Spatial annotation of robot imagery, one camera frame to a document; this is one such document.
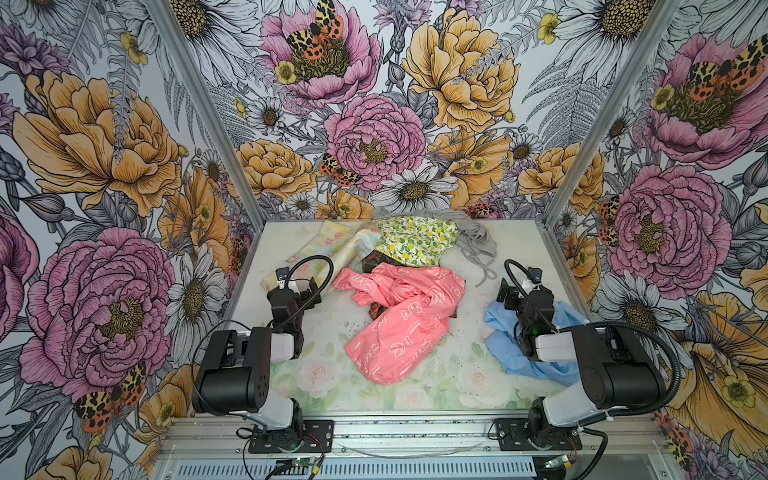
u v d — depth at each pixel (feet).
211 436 2.50
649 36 2.47
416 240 3.56
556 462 2.34
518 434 2.41
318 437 2.41
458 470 2.55
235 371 1.51
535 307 2.51
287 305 2.32
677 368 1.40
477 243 3.67
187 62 2.58
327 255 2.54
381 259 3.46
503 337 2.89
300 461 2.34
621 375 1.49
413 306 2.79
